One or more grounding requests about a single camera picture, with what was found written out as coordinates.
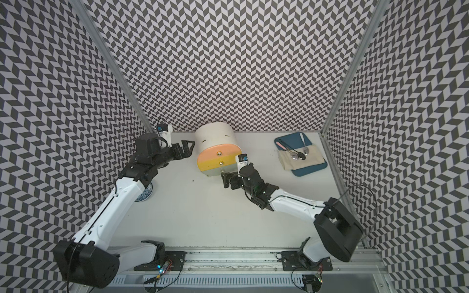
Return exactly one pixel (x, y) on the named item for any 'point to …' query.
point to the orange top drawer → (218, 151)
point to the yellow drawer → (215, 163)
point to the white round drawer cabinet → (214, 133)
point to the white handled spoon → (305, 149)
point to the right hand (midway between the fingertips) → (231, 175)
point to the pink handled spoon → (294, 155)
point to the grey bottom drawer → (217, 171)
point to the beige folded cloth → (314, 157)
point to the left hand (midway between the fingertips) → (186, 145)
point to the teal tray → (294, 140)
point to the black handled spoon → (301, 155)
